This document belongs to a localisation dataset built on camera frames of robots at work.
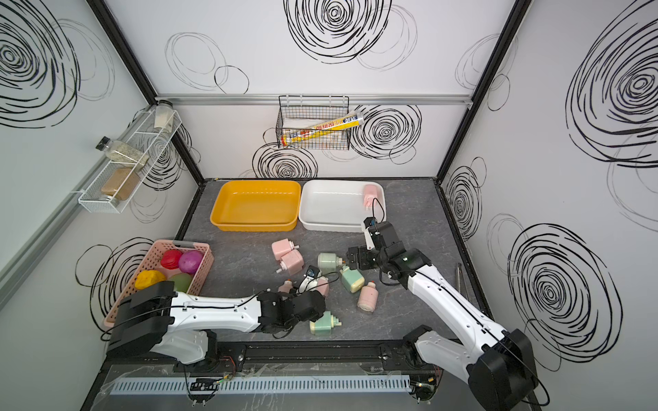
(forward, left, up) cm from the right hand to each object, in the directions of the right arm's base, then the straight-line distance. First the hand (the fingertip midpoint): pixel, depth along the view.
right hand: (360, 254), depth 80 cm
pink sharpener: (+31, -6, -8) cm, 32 cm away
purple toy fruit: (-1, +58, -7) cm, 58 cm away
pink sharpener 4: (-12, -2, -6) cm, 14 cm away
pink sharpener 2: (+6, +27, -8) cm, 29 cm away
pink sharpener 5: (-8, +24, -8) cm, 26 cm away
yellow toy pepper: (-7, +69, -6) cm, 70 cm away
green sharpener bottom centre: (-20, +11, -7) cm, 24 cm away
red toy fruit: (+1, +66, -8) cm, 67 cm away
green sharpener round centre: (0, +10, -6) cm, 12 cm away
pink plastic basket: (-6, +54, -9) cm, 55 cm away
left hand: (-11, +13, -9) cm, 19 cm away
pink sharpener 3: (0, +23, -7) cm, 24 cm away
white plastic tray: (+30, +8, -14) cm, 34 cm away
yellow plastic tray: (+29, +43, -13) cm, 53 cm away
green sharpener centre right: (-6, +3, -5) cm, 8 cm away
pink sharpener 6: (-7, +12, -9) cm, 17 cm away
